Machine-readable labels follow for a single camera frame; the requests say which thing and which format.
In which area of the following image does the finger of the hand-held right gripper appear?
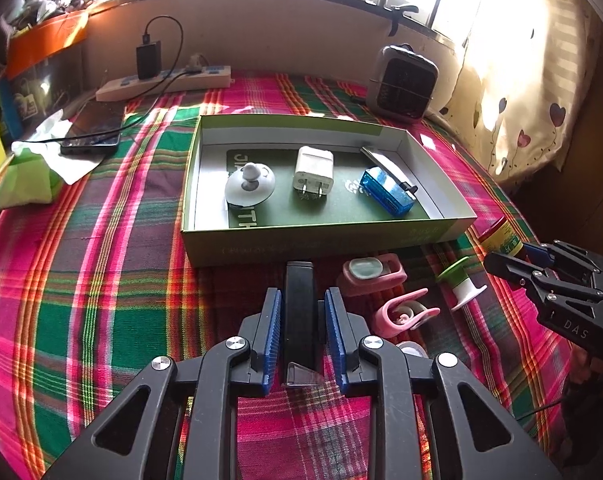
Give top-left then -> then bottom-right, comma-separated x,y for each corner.
524,241 -> 603,298
484,252 -> 603,321

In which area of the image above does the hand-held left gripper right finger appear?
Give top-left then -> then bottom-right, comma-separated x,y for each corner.
324,287 -> 565,480

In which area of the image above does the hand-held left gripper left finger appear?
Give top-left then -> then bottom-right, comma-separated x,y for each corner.
41,287 -> 283,480

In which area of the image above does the red jar with green label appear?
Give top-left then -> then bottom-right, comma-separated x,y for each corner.
480,216 -> 525,261

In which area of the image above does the black device with clear cap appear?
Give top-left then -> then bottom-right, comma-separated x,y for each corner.
282,260 -> 325,386

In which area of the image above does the green white thread spool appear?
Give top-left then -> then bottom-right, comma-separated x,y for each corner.
435,256 -> 488,312

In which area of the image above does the pink loop clip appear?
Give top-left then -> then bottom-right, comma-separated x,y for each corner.
372,288 -> 441,336

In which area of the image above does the small white jar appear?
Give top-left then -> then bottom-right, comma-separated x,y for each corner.
396,340 -> 429,361

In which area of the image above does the pink holder with oval insert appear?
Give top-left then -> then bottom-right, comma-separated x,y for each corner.
342,254 -> 408,297

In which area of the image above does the green cardboard box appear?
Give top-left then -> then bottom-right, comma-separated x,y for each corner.
181,114 -> 477,267

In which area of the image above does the blue usb device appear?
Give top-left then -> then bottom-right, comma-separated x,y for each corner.
360,166 -> 419,217

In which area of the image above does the white round knob device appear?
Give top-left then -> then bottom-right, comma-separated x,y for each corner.
224,162 -> 275,207

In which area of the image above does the black silver stick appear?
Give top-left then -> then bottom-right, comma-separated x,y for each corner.
360,146 -> 407,186

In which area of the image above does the white charger adapter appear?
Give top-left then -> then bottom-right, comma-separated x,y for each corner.
292,146 -> 335,198

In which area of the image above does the cream curtain with hearts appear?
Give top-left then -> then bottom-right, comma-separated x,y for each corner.
439,0 -> 602,191

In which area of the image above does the plaid blanket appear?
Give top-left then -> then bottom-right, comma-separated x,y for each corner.
0,72 -> 582,480

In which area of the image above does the grey portable air cooler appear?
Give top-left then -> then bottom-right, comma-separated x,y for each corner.
366,44 -> 439,122

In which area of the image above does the black window latch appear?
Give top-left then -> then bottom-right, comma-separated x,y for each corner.
389,4 -> 419,36

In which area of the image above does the black smartphone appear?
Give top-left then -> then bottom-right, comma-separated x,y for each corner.
60,101 -> 127,156

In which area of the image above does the white power strip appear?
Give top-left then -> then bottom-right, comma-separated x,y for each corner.
95,64 -> 232,102

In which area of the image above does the black charger brick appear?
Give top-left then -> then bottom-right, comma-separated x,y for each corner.
135,42 -> 163,81

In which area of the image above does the dark glossy box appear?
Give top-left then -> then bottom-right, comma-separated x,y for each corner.
12,47 -> 89,133

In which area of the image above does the blue box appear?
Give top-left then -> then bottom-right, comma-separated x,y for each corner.
0,85 -> 23,142

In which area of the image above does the orange box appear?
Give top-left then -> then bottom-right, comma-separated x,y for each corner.
6,10 -> 89,80

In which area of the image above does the thin black cable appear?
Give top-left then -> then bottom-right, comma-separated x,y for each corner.
514,397 -> 567,423

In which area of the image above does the black charging cable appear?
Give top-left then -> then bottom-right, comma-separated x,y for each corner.
64,16 -> 192,148

